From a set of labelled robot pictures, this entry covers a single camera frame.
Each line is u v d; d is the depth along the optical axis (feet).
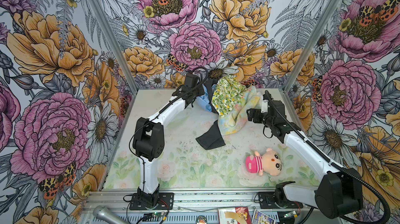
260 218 2.26
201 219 2.29
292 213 2.34
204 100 2.99
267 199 2.44
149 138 1.73
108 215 2.22
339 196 1.32
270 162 2.58
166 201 2.42
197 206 2.42
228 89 3.45
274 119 2.09
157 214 2.33
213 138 3.22
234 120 3.16
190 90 2.18
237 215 2.21
